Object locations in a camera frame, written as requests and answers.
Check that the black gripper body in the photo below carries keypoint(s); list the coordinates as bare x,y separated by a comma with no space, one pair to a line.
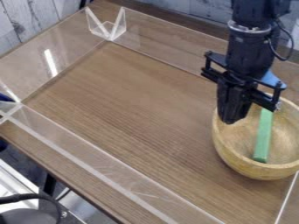
245,66

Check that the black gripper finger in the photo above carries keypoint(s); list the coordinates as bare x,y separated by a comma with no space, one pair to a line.
242,103
228,102

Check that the green rectangular block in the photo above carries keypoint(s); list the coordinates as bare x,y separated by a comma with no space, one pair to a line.
264,136

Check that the brown wooden bowl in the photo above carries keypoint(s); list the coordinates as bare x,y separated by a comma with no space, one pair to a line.
236,141

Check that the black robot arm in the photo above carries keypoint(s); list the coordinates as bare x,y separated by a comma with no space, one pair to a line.
258,12

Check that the black table leg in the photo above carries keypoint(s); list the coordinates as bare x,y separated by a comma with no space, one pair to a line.
50,184

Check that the clear acrylic corner bracket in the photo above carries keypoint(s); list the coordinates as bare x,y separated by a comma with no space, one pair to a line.
107,30

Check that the clear acrylic front wall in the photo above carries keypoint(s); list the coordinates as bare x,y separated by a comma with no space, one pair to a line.
107,182

